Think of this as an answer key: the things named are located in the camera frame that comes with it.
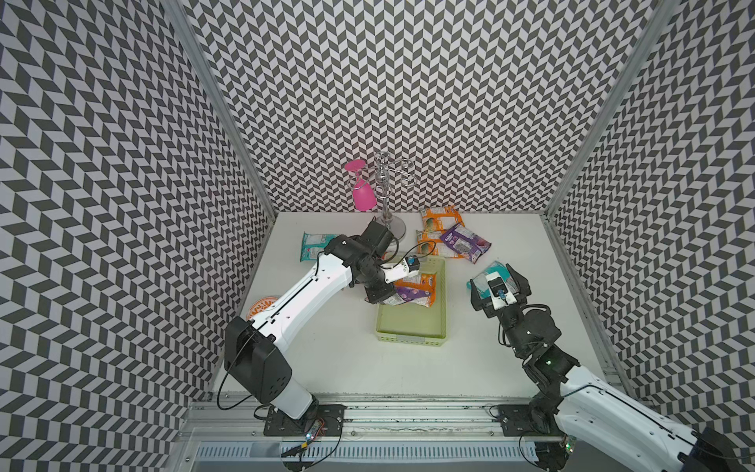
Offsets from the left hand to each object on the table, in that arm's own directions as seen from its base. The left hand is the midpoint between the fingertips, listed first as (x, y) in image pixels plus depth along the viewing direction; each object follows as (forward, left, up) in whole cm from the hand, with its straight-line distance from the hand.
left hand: (385, 292), depth 77 cm
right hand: (+2, -28, +4) cm, 28 cm away
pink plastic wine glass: (+42, +9, -2) cm, 43 cm away
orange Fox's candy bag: (+12, -12, -15) cm, 23 cm away
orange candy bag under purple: (+29, -15, -15) cm, 36 cm away
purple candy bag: (+28, -29, -15) cm, 43 cm away
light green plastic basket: (-2, -8, -16) cm, 18 cm away
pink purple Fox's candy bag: (-2, -6, +1) cm, 6 cm away
